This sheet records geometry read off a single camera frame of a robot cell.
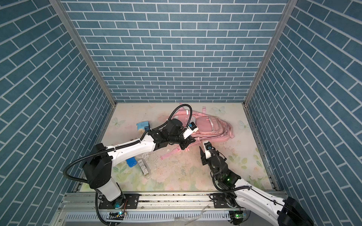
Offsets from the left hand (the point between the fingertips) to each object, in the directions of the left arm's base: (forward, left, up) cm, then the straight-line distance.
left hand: (198, 141), depth 79 cm
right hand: (-1, -4, -4) cm, 6 cm away
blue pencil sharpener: (+21, +36, -13) cm, 44 cm away
